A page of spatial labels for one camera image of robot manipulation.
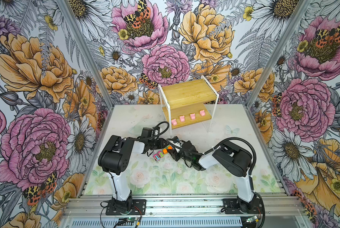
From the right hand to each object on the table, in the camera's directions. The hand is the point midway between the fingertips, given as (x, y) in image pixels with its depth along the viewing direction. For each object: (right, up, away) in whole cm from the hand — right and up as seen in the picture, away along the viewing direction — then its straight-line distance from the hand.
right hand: (171, 151), depth 94 cm
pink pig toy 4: (+2, +19, -7) cm, 20 cm away
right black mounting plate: (+32, -24, -20) cm, 45 cm away
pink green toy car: (-8, -2, -5) cm, 10 cm away
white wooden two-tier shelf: (+9, +30, -17) cm, 35 cm away
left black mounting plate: (-16, -24, -21) cm, 36 cm away
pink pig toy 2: (+14, +23, -3) cm, 27 cm away
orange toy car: (-4, +1, -3) cm, 5 cm away
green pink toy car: (-6, -1, -4) cm, 7 cm away
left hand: (-2, +2, +2) cm, 4 cm away
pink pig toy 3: (+7, +21, -5) cm, 23 cm away
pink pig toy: (+20, +25, -1) cm, 32 cm away
